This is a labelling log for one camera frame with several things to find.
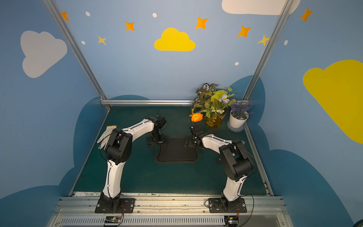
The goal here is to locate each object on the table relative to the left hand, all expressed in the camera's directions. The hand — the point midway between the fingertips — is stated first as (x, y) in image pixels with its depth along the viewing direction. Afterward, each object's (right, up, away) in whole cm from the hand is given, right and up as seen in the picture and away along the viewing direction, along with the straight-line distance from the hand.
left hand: (161, 143), depth 98 cm
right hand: (+22, 0, 0) cm, 22 cm away
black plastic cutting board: (+10, -5, -2) cm, 11 cm away
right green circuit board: (+40, -36, -26) cm, 60 cm away
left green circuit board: (-21, -35, -26) cm, 49 cm away
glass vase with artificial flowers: (+34, +28, -3) cm, 44 cm away
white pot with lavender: (+55, +21, +1) cm, 59 cm away
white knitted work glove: (-42, +5, +4) cm, 42 cm away
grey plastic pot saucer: (+55, +9, +9) cm, 57 cm away
